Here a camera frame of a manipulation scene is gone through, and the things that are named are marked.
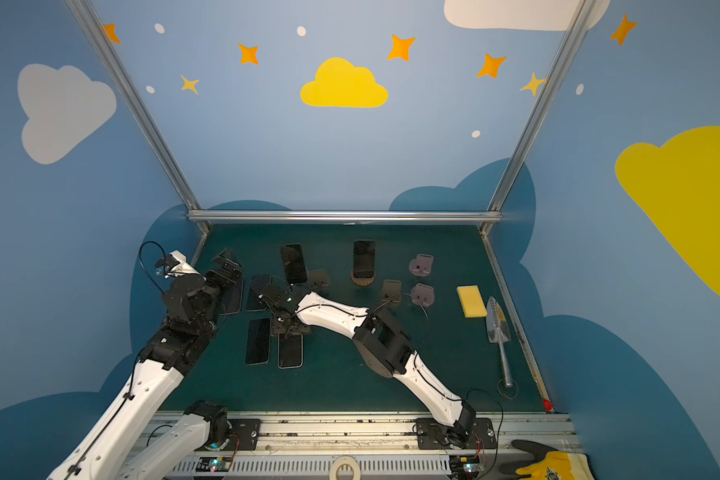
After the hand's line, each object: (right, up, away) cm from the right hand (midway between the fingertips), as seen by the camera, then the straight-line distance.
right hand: (286, 328), depth 91 cm
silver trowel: (+67, -1, +2) cm, 67 cm away
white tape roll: (+20, -27, -20) cm, 39 cm away
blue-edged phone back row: (-8, -3, -2) cm, 9 cm away
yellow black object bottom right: (+68, -26, -23) cm, 76 cm away
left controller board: (-12, -28, -20) cm, 36 cm away
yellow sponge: (+61, +7, +8) cm, 62 cm away
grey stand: (+45, +19, +13) cm, 50 cm away
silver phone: (+2, -6, -2) cm, 7 cm away
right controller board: (+49, -29, -20) cm, 60 cm away
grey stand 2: (+45, +10, +7) cm, 47 cm away
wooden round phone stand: (+24, +13, +14) cm, 31 cm away
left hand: (-9, +22, -19) cm, 31 cm away
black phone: (+24, +21, +10) cm, 34 cm away
